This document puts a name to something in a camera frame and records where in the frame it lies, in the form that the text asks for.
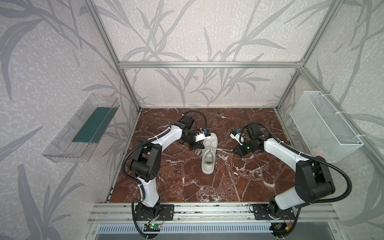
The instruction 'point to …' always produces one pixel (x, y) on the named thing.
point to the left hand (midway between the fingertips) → (203, 140)
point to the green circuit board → (152, 227)
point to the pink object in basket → (318, 151)
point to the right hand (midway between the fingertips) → (235, 147)
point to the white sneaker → (209, 154)
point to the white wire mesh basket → (327, 135)
